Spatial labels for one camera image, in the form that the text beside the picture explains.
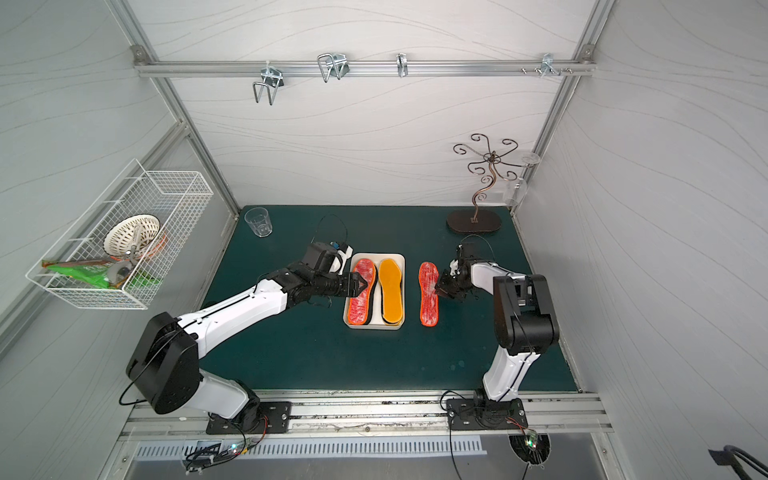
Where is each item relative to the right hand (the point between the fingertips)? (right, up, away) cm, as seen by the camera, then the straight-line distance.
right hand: (438, 288), depth 97 cm
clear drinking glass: (-66, +23, +14) cm, 71 cm away
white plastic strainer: (-75, +18, -31) cm, 83 cm away
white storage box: (-20, -9, -7) cm, 23 cm away
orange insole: (-16, +4, +1) cm, 16 cm away
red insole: (-26, -4, -7) cm, 27 cm away
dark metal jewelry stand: (+17, +23, +17) cm, 34 cm away
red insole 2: (-3, +4, +3) cm, 6 cm away
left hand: (-24, +4, -15) cm, 28 cm away
